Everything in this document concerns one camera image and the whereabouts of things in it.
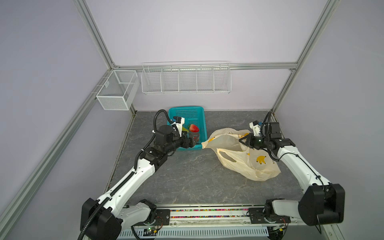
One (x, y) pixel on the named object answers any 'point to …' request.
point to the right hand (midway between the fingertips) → (240, 141)
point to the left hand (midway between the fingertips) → (194, 136)
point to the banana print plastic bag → (256, 164)
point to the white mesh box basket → (119, 92)
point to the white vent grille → (256, 233)
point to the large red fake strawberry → (193, 128)
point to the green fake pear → (184, 129)
